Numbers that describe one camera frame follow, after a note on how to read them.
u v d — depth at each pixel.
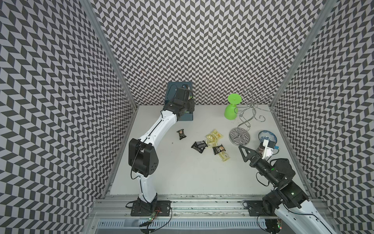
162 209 0.73
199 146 0.91
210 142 0.95
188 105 0.77
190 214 0.72
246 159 0.62
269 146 0.63
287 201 0.52
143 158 0.48
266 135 0.98
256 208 0.73
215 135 1.01
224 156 0.89
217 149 0.94
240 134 1.09
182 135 0.99
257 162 0.61
